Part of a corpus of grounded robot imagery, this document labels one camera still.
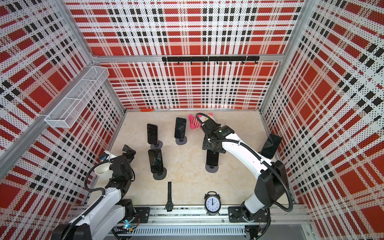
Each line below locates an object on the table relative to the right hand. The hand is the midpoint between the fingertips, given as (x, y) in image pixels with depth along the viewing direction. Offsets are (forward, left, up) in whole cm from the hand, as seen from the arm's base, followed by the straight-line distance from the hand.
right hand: (212, 148), depth 81 cm
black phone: (+12, +36, -3) cm, 39 cm away
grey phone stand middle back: (+14, +20, -15) cm, 29 cm away
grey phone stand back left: (+11, +36, -16) cm, 40 cm away
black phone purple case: (-4, +31, -2) cm, 32 cm away
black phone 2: (-3, 0, -7) cm, 8 cm away
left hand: (-1, +50, -3) cm, 50 cm away
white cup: (-10, +60, -7) cm, 61 cm away
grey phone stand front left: (-9, +31, -16) cm, 36 cm away
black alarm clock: (-25, +1, -13) cm, 28 cm away
